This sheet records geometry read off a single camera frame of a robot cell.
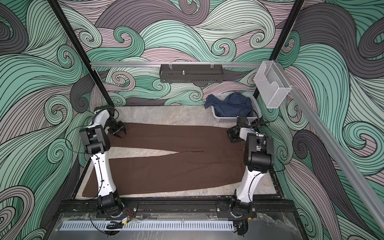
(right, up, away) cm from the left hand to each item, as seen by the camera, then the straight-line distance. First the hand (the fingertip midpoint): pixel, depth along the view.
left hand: (123, 132), depth 103 cm
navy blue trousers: (+81, +20, +11) cm, 84 cm away
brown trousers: (+57, -14, -12) cm, 60 cm away
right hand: (+75, -1, -1) cm, 75 cm away
